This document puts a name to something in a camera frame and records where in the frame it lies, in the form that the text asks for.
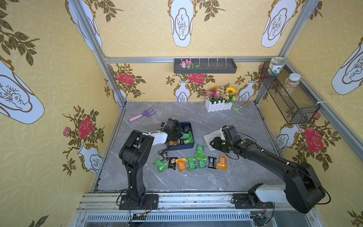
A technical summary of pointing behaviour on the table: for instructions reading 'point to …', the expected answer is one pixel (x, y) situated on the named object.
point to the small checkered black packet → (164, 152)
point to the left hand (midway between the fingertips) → (177, 129)
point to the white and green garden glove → (209, 137)
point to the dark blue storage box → (186, 127)
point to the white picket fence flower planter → (220, 98)
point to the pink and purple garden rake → (146, 113)
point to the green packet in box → (189, 138)
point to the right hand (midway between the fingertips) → (213, 141)
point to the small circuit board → (139, 216)
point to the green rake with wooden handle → (237, 109)
